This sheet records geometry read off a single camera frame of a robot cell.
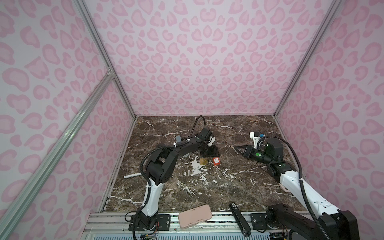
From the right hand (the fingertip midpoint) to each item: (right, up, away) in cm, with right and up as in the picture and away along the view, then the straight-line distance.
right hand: (236, 147), depth 76 cm
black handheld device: (+2, -35, -6) cm, 35 cm away
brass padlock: (-16, -11, +18) cm, 26 cm away
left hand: (-7, -6, +17) cm, 19 cm away
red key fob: (-8, -11, +17) cm, 21 cm away
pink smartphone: (-22, -34, -2) cm, 41 cm away
